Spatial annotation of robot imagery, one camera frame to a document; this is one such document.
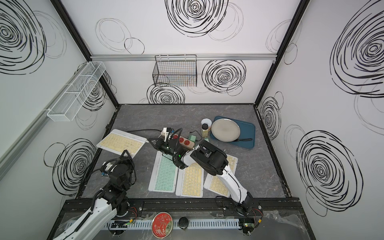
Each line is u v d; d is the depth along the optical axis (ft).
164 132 2.78
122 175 2.00
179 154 2.49
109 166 2.32
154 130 3.47
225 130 3.37
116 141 2.78
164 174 2.78
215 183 2.67
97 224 1.81
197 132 3.32
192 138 3.21
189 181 2.71
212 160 1.85
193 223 2.11
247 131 3.44
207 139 3.18
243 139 3.28
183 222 2.03
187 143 3.09
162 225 2.19
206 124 3.16
